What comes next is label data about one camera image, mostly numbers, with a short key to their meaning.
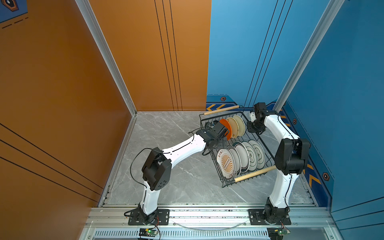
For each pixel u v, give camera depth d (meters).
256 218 0.72
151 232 0.70
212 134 0.66
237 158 0.84
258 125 0.83
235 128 0.95
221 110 0.95
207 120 0.96
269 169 0.69
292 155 0.53
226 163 0.83
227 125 0.94
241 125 0.95
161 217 0.74
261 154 0.83
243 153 0.83
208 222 0.73
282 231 0.69
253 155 0.83
